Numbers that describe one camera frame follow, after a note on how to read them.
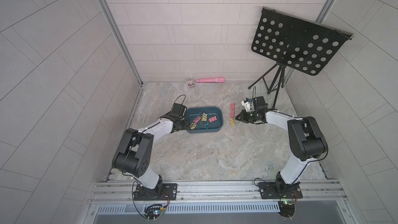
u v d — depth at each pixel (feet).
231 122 3.08
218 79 3.79
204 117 3.16
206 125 2.94
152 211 2.25
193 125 2.99
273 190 2.33
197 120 3.08
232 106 3.33
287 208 2.22
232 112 3.25
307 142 1.58
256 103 2.56
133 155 1.41
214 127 3.06
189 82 3.79
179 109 2.41
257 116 2.37
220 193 2.33
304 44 2.36
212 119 3.13
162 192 2.27
